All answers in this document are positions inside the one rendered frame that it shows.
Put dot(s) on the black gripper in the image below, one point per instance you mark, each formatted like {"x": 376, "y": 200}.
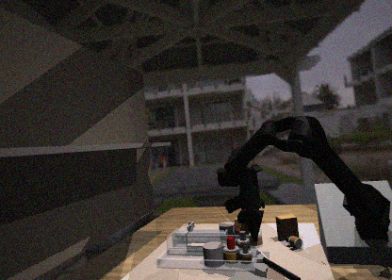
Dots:
{"x": 252, "y": 216}

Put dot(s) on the brown cardboard box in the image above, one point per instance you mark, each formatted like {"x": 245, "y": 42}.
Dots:
{"x": 287, "y": 226}

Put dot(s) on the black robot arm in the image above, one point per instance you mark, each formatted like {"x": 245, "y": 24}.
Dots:
{"x": 307, "y": 138}

